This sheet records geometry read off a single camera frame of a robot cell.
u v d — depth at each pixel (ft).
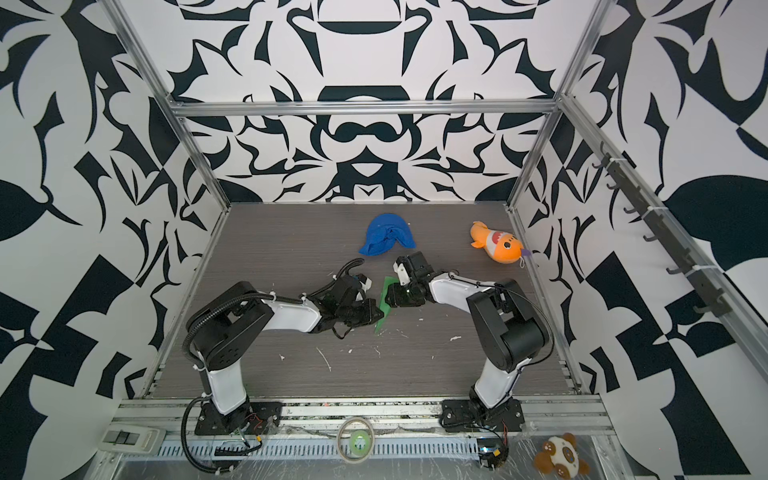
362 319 2.70
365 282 2.90
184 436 2.26
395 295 2.73
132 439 2.30
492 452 2.34
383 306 3.00
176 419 2.49
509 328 1.57
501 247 3.22
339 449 2.29
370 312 2.66
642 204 1.95
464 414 2.44
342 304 2.45
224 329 1.63
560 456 2.21
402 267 2.90
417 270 2.49
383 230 3.41
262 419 2.41
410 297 2.66
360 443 2.34
